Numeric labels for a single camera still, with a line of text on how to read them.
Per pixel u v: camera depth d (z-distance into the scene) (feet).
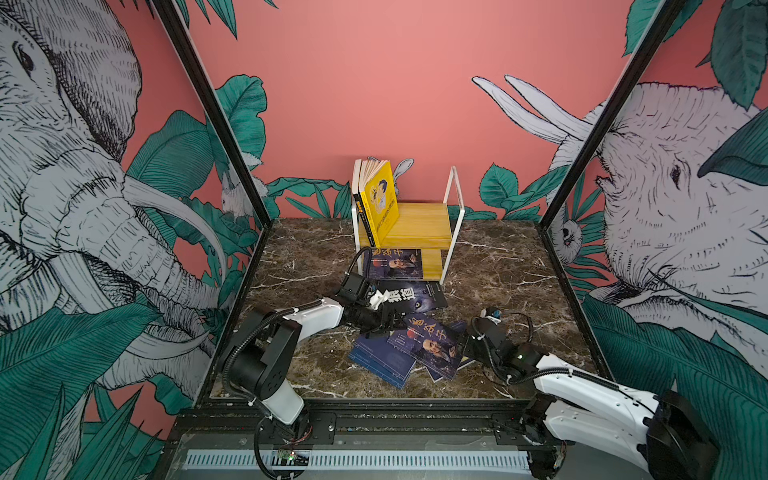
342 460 2.30
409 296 3.20
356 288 2.45
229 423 2.45
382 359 2.75
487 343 2.05
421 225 3.06
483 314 2.58
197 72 2.56
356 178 2.45
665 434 1.32
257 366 1.48
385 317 2.57
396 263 3.34
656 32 2.35
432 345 2.80
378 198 2.59
